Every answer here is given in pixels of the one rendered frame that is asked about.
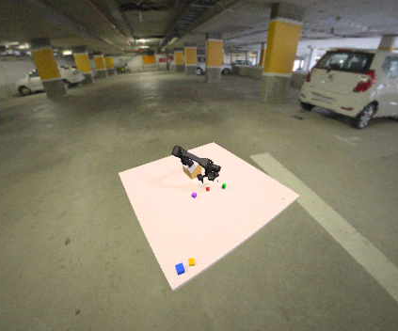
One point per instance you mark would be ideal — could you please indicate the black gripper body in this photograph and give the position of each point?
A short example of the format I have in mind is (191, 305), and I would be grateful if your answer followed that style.
(200, 177)

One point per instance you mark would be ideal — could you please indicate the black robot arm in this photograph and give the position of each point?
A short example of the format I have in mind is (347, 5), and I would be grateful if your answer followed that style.
(204, 162)

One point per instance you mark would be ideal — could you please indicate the blue cube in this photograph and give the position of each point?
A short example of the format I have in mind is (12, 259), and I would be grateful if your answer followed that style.
(179, 268)

